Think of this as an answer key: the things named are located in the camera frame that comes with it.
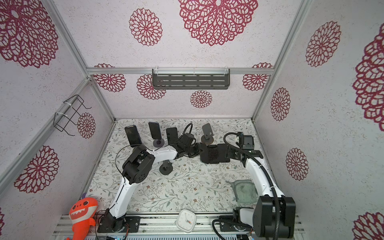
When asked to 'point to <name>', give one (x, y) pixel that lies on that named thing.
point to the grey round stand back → (158, 143)
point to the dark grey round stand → (166, 167)
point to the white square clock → (185, 220)
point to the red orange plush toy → (81, 215)
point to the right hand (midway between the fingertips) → (231, 149)
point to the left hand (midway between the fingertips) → (204, 152)
